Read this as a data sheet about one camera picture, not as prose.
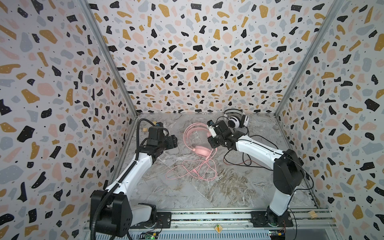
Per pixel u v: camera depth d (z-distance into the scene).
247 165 0.95
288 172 0.47
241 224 0.73
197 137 1.08
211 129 0.74
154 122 0.75
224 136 0.69
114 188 0.42
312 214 0.76
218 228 0.71
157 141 0.64
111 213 0.39
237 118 1.07
